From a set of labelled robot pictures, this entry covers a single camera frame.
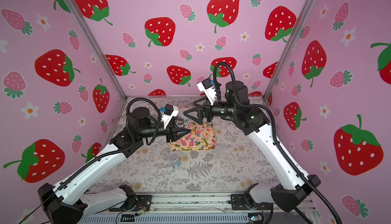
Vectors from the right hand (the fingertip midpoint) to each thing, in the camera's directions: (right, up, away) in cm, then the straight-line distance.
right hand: (187, 111), depth 56 cm
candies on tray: (+6, -16, +42) cm, 45 cm away
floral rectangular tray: (-10, -22, +38) cm, 45 cm away
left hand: (0, -6, +6) cm, 9 cm away
